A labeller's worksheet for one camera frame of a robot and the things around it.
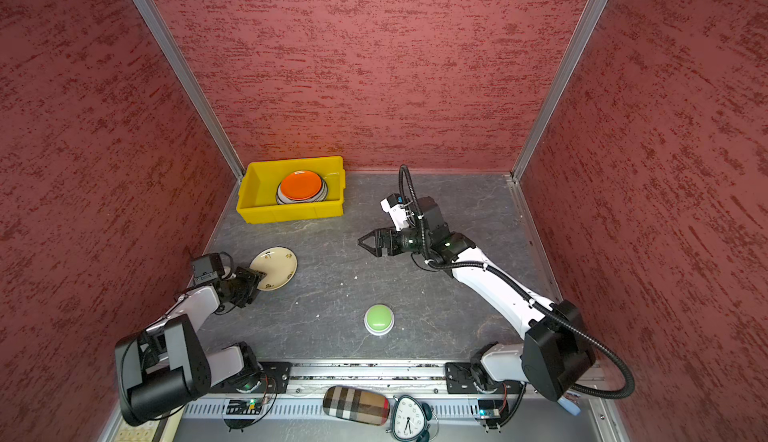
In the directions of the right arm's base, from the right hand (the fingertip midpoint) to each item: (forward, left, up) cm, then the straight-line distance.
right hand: (369, 246), depth 75 cm
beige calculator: (-35, +47, -18) cm, 62 cm away
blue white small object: (-34, -47, -20) cm, 62 cm away
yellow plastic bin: (+33, +45, -19) cm, 59 cm away
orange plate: (+37, +28, -16) cm, 49 cm away
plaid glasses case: (-32, +4, -18) cm, 37 cm away
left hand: (0, +33, -19) cm, 38 cm away
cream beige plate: (+7, +31, -20) cm, 38 cm away
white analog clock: (-35, -9, -17) cm, 40 cm away
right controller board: (-34, -29, -22) cm, 49 cm away
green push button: (-12, -2, -20) cm, 24 cm away
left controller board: (-31, +32, -22) cm, 49 cm away
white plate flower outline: (+30, +33, -16) cm, 48 cm away
